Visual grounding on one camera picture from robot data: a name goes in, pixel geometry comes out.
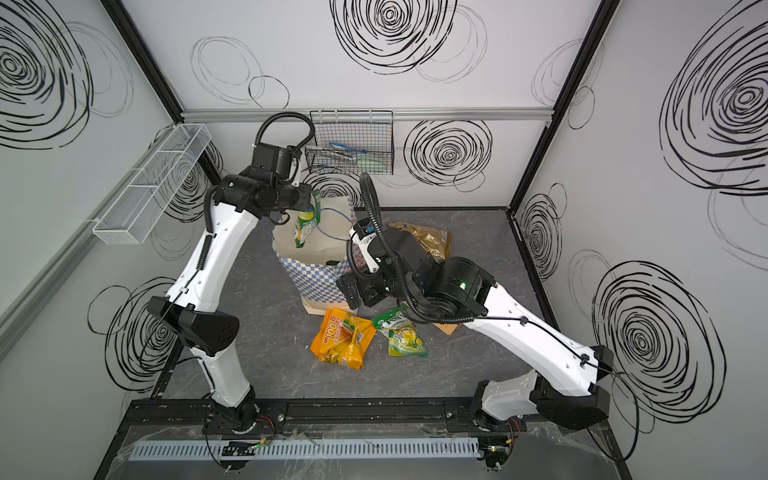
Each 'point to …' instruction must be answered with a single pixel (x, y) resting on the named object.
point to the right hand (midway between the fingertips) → (352, 273)
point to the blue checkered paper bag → (316, 266)
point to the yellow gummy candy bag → (343, 338)
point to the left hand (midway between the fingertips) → (304, 192)
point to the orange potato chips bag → (446, 328)
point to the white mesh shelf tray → (146, 198)
